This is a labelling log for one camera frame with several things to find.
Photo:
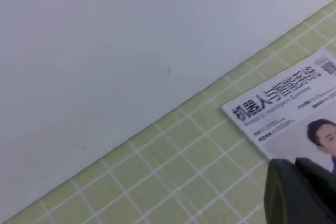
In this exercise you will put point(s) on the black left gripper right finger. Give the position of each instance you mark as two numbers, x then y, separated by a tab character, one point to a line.
320	180

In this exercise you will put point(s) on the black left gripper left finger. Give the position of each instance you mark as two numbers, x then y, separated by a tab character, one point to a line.
289	199

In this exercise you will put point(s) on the white magazine book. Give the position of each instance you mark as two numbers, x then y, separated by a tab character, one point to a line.
292	114

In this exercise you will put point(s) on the green checkered tablecloth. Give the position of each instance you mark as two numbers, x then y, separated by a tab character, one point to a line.
191	166

